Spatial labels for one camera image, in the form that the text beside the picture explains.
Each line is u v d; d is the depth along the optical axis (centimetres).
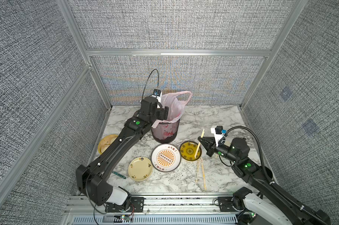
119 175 83
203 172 84
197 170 85
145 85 111
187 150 94
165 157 90
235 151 58
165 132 86
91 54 88
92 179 39
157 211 73
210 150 63
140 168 85
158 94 63
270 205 54
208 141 66
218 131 61
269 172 76
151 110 55
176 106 86
